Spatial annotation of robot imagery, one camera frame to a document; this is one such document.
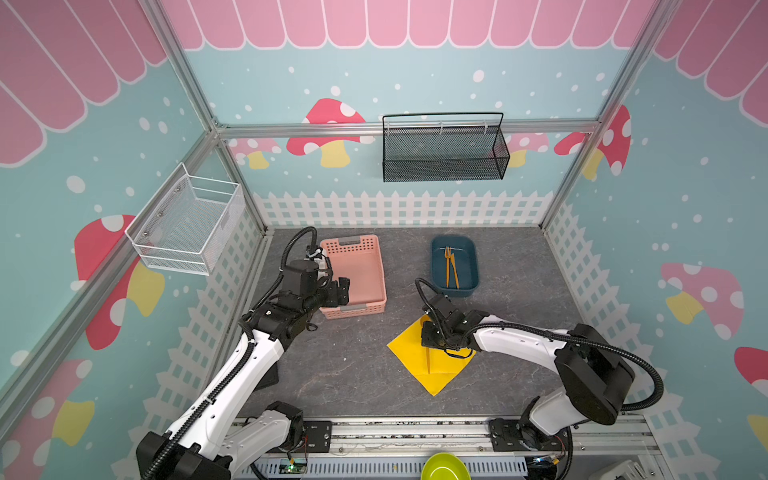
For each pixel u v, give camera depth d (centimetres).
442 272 106
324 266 59
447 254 112
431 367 83
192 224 83
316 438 74
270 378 83
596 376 44
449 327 67
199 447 38
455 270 106
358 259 109
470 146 94
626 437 76
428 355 85
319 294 65
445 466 70
